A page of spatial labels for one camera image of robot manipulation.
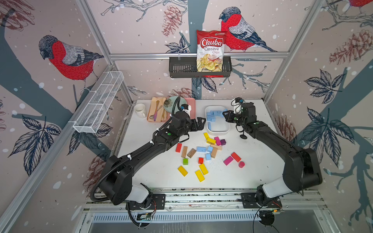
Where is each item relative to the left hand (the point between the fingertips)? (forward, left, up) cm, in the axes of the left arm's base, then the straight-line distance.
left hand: (202, 117), depth 79 cm
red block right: (-13, -21, -24) cm, 34 cm away
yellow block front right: (-20, -1, -25) cm, 32 cm away
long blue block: (-7, 0, -24) cm, 25 cm away
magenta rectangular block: (-15, -16, -25) cm, 33 cm away
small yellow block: (+5, -4, -25) cm, 26 cm away
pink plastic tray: (+37, +6, -25) cm, 45 cm away
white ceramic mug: (+23, +46, -18) cm, 54 cm away
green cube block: (-15, +10, -25) cm, 31 cm away
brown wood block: (-10, +6, -24) cm, 26 cm away
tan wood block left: (-9, +11, -24) cm, 28 cm away
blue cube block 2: (-8, -6, -24) cm, 25 cm away
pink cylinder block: (-17, -24, -23) cm, 38 cm away
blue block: (-13, -4, -23) cm, 27 cm away
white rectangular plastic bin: (+15, -12, -25) cm, 31 cm away
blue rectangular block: (+10, -7, -23) cm, 26 cm away
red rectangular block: (-7, +15, -24) cm, 29 cm away
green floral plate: (+35, +26, -26) cm, 51 cm away
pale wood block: (-6, -12, -24) cm, 28 cm away
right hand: (+9, -13, -5) cm, 17 cm away
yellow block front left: (-21, +12, -24) cm, 34 cm away
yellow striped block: (-2, -7, -23) cm, 24 cm away
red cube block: (-16, +1, -23) cm, 27 cm away
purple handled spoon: (+20, +35, -24) cm, 47 cm away
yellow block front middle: (-23, +1, -25) cm, 34 cm away
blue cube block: (+17, -8, -22) cm, 29 cm away
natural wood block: (-10, -8, -23) cm, 27 cm away
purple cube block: (-3, -15, -23) cm, 28 cm away
